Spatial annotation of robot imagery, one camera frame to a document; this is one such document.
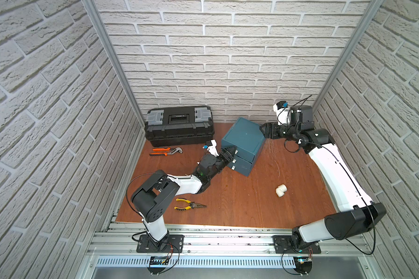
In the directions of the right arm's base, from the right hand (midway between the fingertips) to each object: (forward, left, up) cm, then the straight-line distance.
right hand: (270, 126), depth 75 cm
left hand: (-3, +13, -10) cm, 17 cm away
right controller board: (-49, -8, -33) cm, 60 cm away
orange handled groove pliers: (+11, +52, -30) cm, 61 cm away
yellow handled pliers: (-22, +38, -32) cm, 54 cm away
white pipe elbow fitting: (-18, -8, -30) cm, 36 cm away
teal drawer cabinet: (+2, +8, -10) cm, 13 cm away
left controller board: (-45, +52, -34) cm, 77 cm away
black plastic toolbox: (+17, +44, -15) cm, 50 cm away
